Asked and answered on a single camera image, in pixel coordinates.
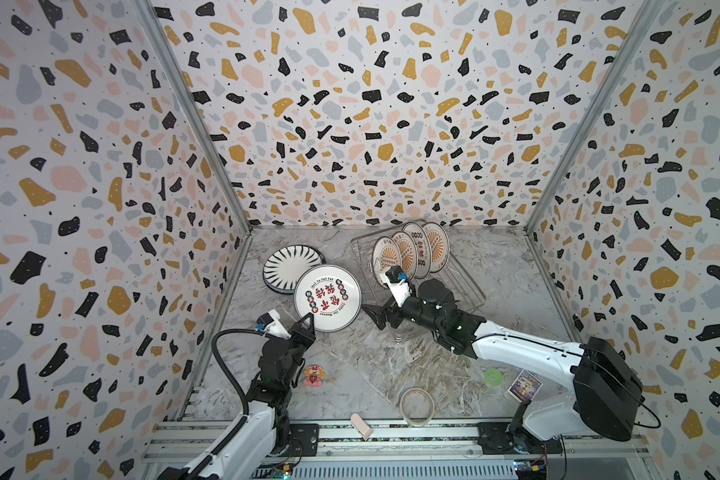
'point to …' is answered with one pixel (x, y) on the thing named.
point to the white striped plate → (285, 266)
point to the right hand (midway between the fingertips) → (371, 289)
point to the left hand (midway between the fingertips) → (314, 310)
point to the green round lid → (493, 377)
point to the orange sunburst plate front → (386, 254)
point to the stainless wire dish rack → (362, 248)
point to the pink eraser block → (361, 426)
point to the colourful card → (525, 387)
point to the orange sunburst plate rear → (439, 244)
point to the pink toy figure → (313, 374)
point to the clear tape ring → (432, 404)
